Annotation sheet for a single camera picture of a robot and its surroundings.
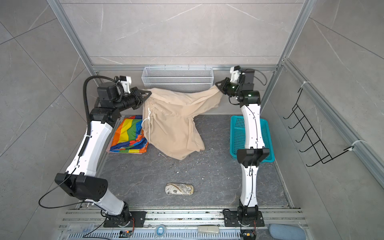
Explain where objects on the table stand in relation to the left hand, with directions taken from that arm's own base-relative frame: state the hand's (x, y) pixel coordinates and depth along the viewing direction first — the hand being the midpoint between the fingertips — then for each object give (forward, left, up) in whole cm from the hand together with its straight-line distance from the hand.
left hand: (151, 88), depth 67 cm
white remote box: (-51, -24, -41) cm, 70 cm away
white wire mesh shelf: (+33, -11, -16) cm, 38 cm away
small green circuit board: (-51, +16, -47) cm, 71 cm away
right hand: (+10, -31, -3) cm, 33 cm away
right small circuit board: (-54, -44, -46) cm, 83 cm away
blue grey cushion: (-54, -61, -42) cm, 91 cm away
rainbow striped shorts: (+1, +24, -40) cm, 47 cm away
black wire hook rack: (-19, -73, -14) cm, 77 cm away
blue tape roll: (-51, -2, -46) cm, 68 cm away
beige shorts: (+2, -3, -27) cm, 28 cm away
